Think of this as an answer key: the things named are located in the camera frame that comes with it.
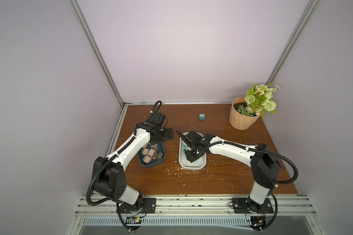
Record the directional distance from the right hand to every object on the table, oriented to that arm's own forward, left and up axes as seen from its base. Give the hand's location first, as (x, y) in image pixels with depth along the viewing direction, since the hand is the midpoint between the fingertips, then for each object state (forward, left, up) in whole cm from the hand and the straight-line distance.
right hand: (189, 155), depth 84 cm
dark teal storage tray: (-5, +21, 0) cm, 21 cm away
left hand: (+9, +12, +7) cm, 17 cm away
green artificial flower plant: (+27, -41, +19) cm, 52 cm away
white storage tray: (-3, +3, -6) cm, 7 cm away
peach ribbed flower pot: (+24, -33, +3) cm, 41 cm away
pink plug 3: (+6, +23, -3) cm, 24 cm away
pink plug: (-1, +26, -4) cm, 26 cm away
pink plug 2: (+3, +28, -3) cm, 28 cm away
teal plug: (+34, -10, -5) cm, 35 cm away
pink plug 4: (0, +18, -2) cm, 18 cm away
